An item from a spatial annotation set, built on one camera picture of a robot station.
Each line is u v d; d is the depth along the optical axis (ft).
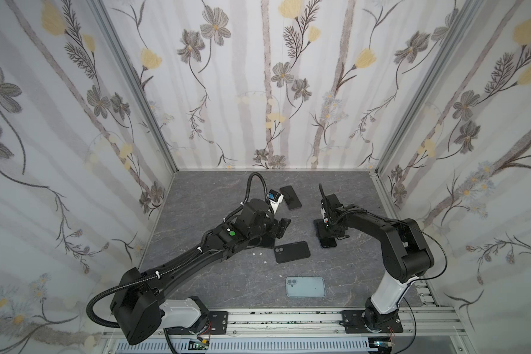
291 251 2.97
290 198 3.69
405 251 1.61
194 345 2.38
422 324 2.48
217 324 2.41
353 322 2.41
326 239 2.99
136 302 1.28
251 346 2.30
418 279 1.69
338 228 2.64
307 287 2.70
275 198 2.14
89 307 1.29
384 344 2.31
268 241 2.25
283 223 2.25
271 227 2.22
